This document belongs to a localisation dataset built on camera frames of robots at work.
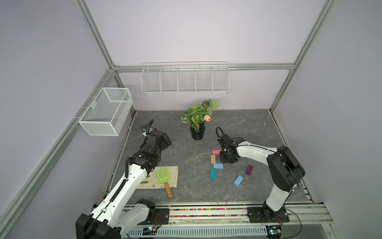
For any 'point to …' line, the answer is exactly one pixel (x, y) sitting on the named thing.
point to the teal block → (213, 174)
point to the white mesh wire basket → (108, 112)
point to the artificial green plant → (197, 114)
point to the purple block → (249, 170)
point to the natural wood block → (213, 159)
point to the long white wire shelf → (185, 77)
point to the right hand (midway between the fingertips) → (224, 158)
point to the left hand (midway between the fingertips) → (159, 139)
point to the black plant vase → (199, 135)
